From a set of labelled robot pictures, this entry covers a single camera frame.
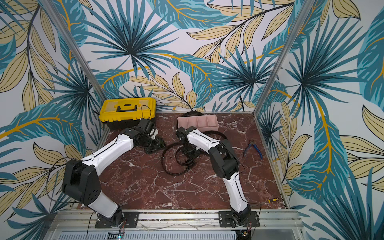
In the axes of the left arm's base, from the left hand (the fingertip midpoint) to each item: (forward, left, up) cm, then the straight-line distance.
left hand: (163, 150), depth 84 cm
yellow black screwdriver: (-22, -60, -12) cm, 65 cm away
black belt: (-2, -11, -13) cm, 17 cm away
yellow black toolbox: (+25, +34, +2) cm, 42 cm away
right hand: (+2, -13, -12) cm, 18 cm away
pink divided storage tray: (+30, -24, -11) cm, 40 cm away
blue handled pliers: (+14, -57, -12) cm, 60 cm away
